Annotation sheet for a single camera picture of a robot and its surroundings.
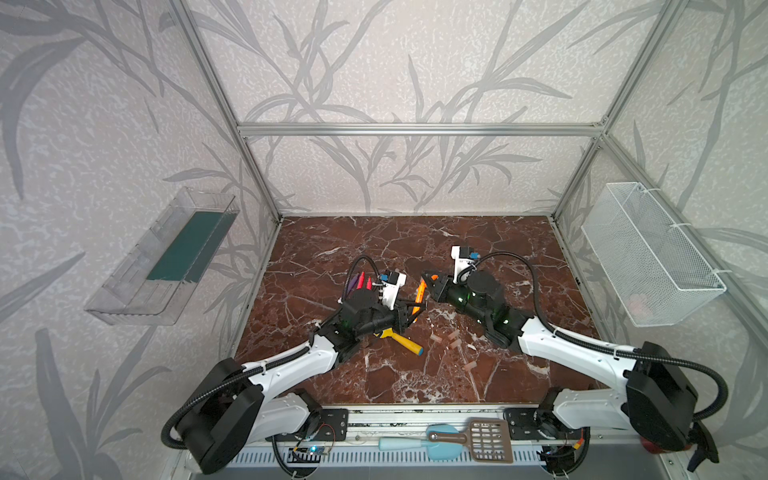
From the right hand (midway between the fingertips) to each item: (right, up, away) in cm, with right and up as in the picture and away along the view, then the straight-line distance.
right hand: (422, 266), depth 76 cm
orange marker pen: (-1, -8, -1) cm, 8 cm away
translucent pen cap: (+5, -23, +13) cm, 27 cm away
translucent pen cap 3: (+14, -29, +7) cm, 33 cm away
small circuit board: (-27, -45, -4) cm, 53 cm away
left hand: (+1, -9, 0) cm, 9 cm away
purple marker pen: (-22, -8, +24) cm, 34 cm away
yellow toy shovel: (-3, -24, +9) cm, 26 cm away
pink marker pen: (-20, -7, +25) cm, 33 cm away
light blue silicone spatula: (+3, -44, -5) cm, 44 cm away
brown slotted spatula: (+16, -42, -4) cm, 45 cm away
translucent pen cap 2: (+10, -22, +13) cm, 27 cm away
